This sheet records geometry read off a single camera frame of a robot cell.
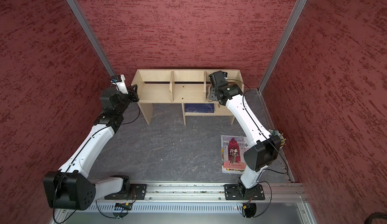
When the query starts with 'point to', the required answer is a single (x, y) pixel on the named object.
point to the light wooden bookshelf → (189, 87)
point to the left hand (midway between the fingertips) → (136, 88)
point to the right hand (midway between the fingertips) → (218, 96)
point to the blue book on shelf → (199, 107)
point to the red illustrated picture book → (233, 149)
